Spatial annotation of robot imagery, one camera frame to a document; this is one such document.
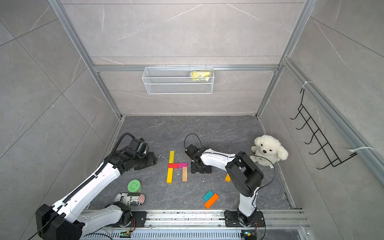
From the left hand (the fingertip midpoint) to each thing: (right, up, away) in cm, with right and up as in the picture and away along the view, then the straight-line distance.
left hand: (155, 158), depth 79 cm
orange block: (+29, -25, -1) cm, 38 cm away
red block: (+7, -8, +14) cm, 17 cm away
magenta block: (+13, -7, +14) cm, 20 cm away
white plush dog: (+62, +4, +1) cm, 62 cm away
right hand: (+25, -10, +12) cm, 29 cm away
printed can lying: (-10, -21, -2) cm, 24 cm away
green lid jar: (-12, -16, +1) cm, 20 cm away
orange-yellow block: (+41, -13, +7) cm, 44 cm away
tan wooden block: (+15, -12, +9) cm, 21 cm away
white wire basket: (+10, +49, +22) cm, 55 cm away
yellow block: (+6, -3, +16) cm, 18 cm away
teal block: (+29, -21, +2) cm, 36 cm away
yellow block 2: (+7, -13, +9) cm, 17 cm away
